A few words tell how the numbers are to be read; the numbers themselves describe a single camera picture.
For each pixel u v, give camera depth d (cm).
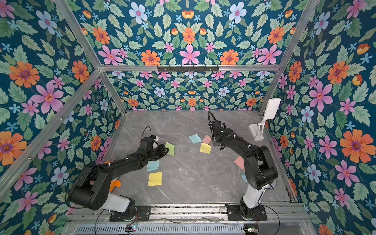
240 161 92
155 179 84
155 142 75
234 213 73
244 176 85
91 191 44
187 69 91
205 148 99
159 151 80
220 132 69
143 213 74
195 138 102
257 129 104
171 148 95
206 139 104
